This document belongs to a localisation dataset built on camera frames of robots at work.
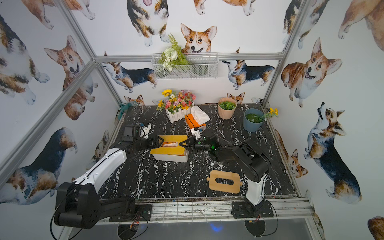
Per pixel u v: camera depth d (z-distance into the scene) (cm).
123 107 120
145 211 74
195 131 86
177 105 101
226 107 103
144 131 73
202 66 93
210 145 73
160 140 80
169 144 91
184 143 84
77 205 40
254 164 50
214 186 83
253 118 104
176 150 84
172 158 90
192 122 103
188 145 78
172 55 78
